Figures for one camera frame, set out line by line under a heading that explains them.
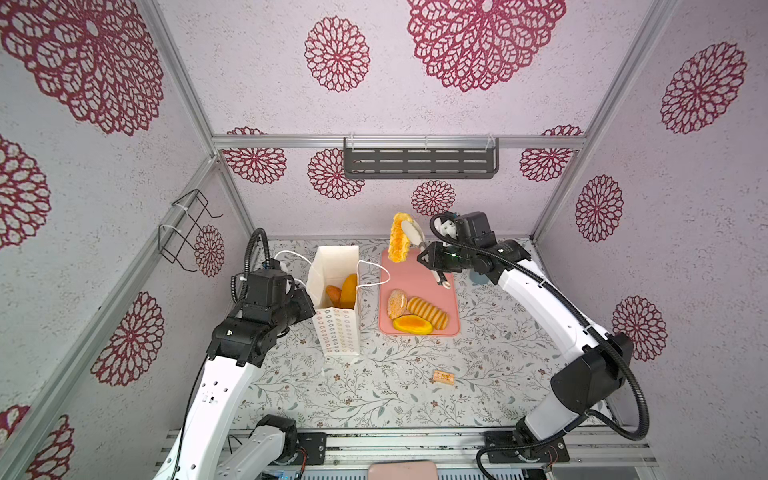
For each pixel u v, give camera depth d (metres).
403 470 0.70
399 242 0.83
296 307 0.61
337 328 0.78
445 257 0.69
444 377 0.85
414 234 0.80
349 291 0.85
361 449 0.76
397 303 0.97
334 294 0.92
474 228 0.59
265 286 0.49
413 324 0.93
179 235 0.75
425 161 0.98
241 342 0.45
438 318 0.94
